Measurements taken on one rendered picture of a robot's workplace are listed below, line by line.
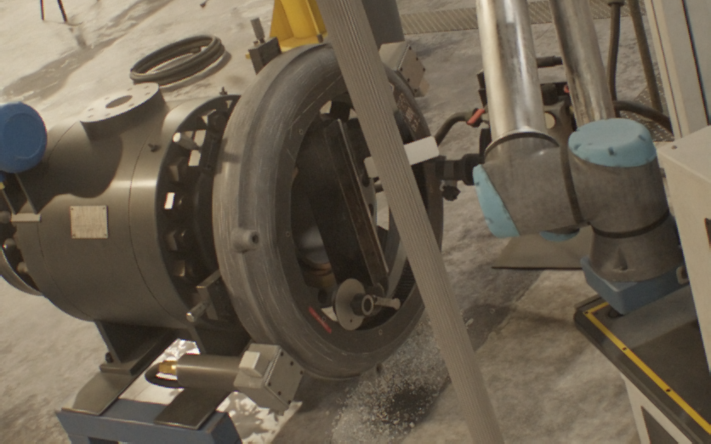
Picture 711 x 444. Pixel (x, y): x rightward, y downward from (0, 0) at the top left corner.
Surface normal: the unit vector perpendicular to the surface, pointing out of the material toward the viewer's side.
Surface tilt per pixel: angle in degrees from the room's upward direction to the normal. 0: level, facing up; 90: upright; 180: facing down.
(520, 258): 0
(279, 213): 90
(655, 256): 70
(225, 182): 51
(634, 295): 90
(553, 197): 76
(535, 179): 46
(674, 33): 90
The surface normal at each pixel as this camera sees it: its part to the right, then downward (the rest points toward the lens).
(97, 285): -0.45, 0.58
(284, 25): 0.14, 0.39
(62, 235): -0.56, 0.16
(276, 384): 0.82, -0.03
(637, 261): -0.26, 0.15
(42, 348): -0.31, -0.86
